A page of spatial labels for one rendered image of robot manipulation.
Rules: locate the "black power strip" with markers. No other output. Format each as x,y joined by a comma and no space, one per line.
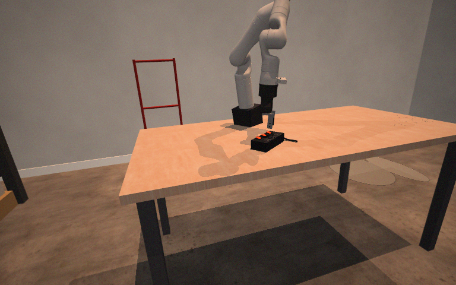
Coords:
267,141

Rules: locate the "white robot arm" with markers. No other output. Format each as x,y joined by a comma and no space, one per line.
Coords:
274,16

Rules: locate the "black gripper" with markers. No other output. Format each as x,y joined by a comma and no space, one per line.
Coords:
267,91

